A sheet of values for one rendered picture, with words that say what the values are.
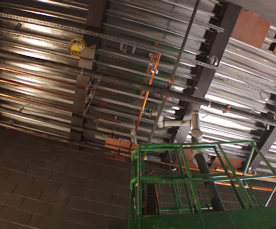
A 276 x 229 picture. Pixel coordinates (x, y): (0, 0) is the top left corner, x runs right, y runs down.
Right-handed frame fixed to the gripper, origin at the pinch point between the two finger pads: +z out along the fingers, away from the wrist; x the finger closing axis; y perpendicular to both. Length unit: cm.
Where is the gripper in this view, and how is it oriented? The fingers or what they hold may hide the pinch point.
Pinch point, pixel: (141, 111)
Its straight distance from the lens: 322.5
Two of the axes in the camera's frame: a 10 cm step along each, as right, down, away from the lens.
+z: -9.3, -1.0, -3.5
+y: 2.6, -8.5, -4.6
